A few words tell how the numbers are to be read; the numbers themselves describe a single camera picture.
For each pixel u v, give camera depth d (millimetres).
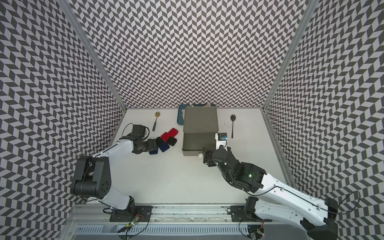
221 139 568
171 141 1001
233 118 1116
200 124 824
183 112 1148
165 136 1017
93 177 450
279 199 444
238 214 739
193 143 817
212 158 493
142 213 725
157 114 1139
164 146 981
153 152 863
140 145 776
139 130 749
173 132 1042
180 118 1129
